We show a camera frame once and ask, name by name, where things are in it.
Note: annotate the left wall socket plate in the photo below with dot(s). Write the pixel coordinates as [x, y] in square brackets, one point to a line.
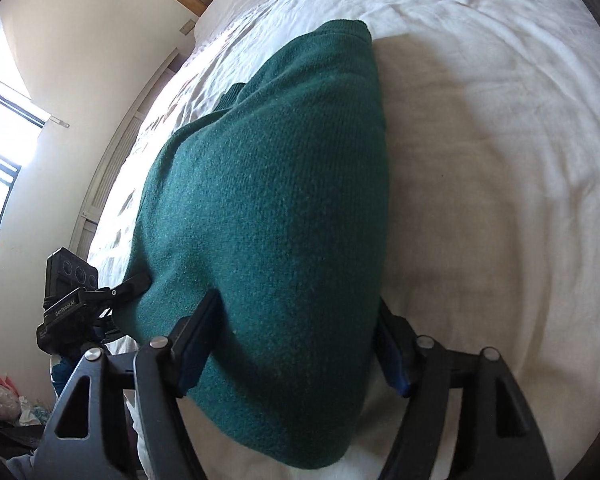
[187, 28]

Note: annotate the red and white plastic bag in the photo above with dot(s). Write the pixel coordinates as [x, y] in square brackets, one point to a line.
[2, 394]

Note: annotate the white bed duvet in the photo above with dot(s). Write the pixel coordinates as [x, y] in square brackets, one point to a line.
[493, 137]

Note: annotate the dark green knit sweater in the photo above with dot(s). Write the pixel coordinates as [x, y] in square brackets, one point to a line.
[279, 200]

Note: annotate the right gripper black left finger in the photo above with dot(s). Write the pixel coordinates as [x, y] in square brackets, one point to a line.
[86, 436]

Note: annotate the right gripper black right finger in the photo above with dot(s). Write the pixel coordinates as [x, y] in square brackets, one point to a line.
[497, 434]

